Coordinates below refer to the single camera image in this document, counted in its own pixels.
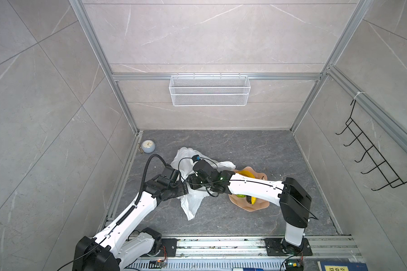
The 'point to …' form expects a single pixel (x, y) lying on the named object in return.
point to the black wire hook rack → (390, 176)
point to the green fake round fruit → (241, 195)
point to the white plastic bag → (194, 199)
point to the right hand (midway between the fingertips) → (190, 178)
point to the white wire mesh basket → (209, 91)
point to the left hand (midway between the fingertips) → (181, 185)
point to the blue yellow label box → (342, 266)
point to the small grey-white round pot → (148, 146)
